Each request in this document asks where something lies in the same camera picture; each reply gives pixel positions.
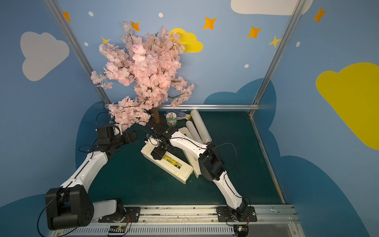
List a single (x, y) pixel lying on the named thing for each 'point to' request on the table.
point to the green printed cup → (171, 118)
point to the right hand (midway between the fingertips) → (160, 150)
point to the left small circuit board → (119, 229)
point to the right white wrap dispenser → (193, 161)
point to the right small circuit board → (240, 227)
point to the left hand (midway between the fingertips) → (131, 132)
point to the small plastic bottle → (181, 115)
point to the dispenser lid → (168, 165)
